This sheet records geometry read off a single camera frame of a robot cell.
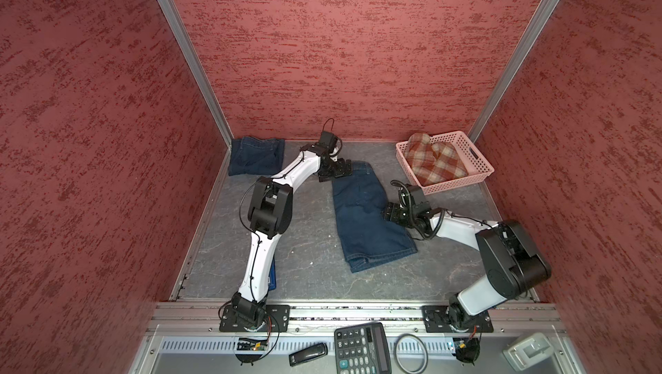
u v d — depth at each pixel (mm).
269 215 594
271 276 815
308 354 682
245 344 725
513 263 460
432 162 1057
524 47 874
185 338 709
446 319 738
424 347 694
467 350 707
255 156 1124
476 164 1095
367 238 901
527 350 680
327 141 831
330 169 874
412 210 740
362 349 680
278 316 739
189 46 874
